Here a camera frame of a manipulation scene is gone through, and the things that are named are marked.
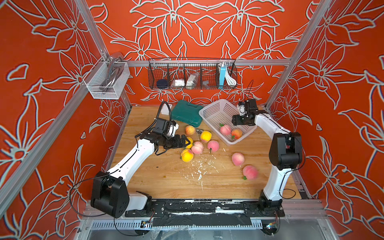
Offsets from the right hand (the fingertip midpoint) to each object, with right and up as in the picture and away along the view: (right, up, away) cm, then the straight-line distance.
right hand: (235, 118), depth 97 cm
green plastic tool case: (-33, +4, +13) cm, 35 cm away
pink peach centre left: (-26, -18, -8) cm, 32 cm away
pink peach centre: (-15, -17, -6) cm, 23 cm away
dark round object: (-49, +24, +1) cm, 54 cm away
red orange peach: (0, -10, -2) cm, 10 cm away
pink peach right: (-2, -24, -12) cm, 27 cm away
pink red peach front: (+3, -29, -18) cm, 35 cm away
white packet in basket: (-37, +22, -10) cm, 44 cm away
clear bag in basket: (-29, +24, -6) cm, 38 cm away
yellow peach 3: (-20, -12, -2) cm, 23 cm away
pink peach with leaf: (-6, -8, 0) cm, 10 cm away
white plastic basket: (-8, +2, +16) cm, 18 cm away
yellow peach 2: (-32, -22, -11) cm, 40 cm away
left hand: (-34, -13, -16) cm, 40 cm away
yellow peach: (-30, -17, -6) cm, 35 cm away
